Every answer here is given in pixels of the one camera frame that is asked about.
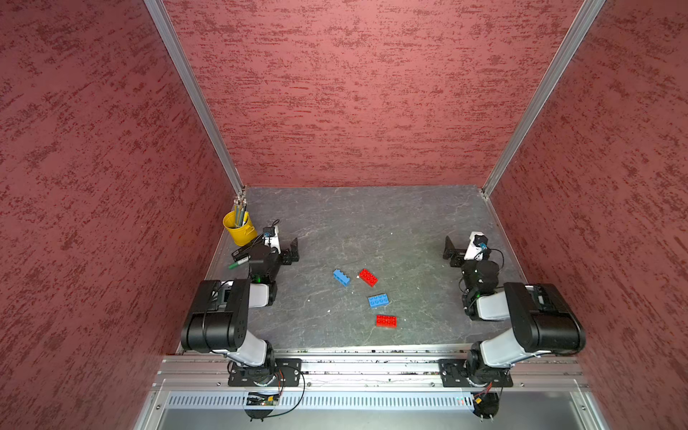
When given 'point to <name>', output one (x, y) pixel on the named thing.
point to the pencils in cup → (241, 214)
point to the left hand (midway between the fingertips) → (284, 242)
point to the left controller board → (260, 399)
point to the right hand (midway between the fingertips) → (459, 240)
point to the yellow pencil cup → (243, 236)
